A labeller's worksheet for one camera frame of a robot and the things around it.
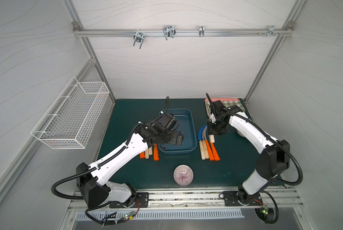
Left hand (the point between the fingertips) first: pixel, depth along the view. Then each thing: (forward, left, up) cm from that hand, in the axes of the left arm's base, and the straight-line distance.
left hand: (174, 137), depth 74 cm
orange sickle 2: (0, -23, -20) cm, 30 cm away
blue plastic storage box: (+28, -7, -21) cm, 36 cm away
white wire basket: (+3, +51, +10) cm, 52 cm away
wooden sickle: (0, +15, -19) cm, 25 cm away
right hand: (+8, -21, -7) cm, 24 cm away
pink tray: (+48, -39, -18) cm, 65 cm away
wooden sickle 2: (+7, -20, -20) cm, 29 cm away
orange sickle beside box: (0, +12, -19) cm, 23 cm away
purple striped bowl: (-12, -5, -21) cm, 25 cm away
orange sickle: (-2, +20, -20) cm, 29 cm away
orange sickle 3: (+3, -26, -21) cm, 34 cm away
